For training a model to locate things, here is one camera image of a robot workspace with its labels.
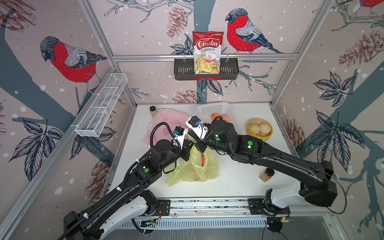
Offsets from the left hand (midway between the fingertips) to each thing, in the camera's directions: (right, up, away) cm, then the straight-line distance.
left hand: (197, 138), depth 67 cm
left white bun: (+39, +2, +30) cm, 50 cm away
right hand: (-4, +4, -6) cm, 8 cm away
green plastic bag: (+2, -12, -4) cm, 13 cm away
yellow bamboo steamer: (+45, +7, +38) cm, 60 cm away
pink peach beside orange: (+21, +9, +38) cm, 45 cm away
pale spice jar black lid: (-32, +14, +39) cm, 52 cm away
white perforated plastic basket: (+6, +14, +42) cm, 45 cm away
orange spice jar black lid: (+37, -20, +8) cm, 43 cm away
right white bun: (+46, +1, +30) cm, 55 cm away
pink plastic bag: (-18, +9, +40) cm, 45 cm away
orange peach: (+13, +11, +39) cm, 43 cm away
